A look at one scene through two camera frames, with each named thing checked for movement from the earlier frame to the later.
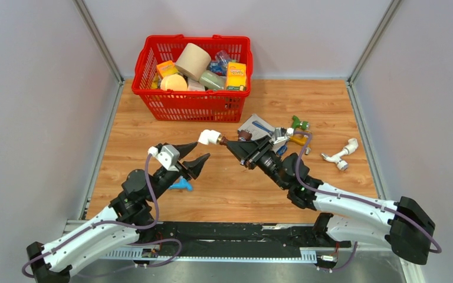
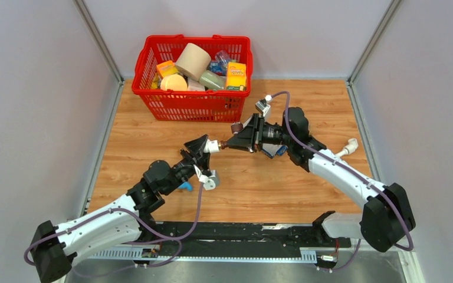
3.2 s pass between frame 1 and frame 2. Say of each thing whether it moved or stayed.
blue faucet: stayed
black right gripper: moved
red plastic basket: stayed
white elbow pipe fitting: moved
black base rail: stayed
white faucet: stayed
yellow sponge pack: stayed
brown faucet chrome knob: moved
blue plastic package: stayed
